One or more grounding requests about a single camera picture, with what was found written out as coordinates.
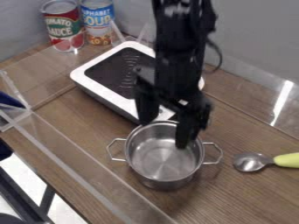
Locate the spoon with yellow handle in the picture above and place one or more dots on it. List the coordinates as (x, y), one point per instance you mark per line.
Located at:
(252, 162)

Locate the silver steel pot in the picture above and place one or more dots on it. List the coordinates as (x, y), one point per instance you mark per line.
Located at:
(162, 167)

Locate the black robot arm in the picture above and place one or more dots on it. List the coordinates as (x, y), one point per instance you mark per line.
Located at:
(184, 23)

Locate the alphabet soup can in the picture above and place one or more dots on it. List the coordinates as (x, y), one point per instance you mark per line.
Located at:
(97, 13)

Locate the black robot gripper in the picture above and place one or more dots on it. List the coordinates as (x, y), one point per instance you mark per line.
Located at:
(174, 90)

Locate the black table leg frame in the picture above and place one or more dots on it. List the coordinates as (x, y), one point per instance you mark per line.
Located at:
(32, 213)

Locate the dark blue object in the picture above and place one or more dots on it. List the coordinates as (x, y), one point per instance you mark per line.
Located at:
(8, 100)

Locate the clear acrylic barrier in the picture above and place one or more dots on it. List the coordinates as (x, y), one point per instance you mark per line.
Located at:
(61, 130)

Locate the white and black induction stove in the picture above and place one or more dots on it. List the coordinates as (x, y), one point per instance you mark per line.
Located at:
(106, 77)

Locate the tomato sauce can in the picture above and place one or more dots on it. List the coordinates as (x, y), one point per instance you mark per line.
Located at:
(61, 18)

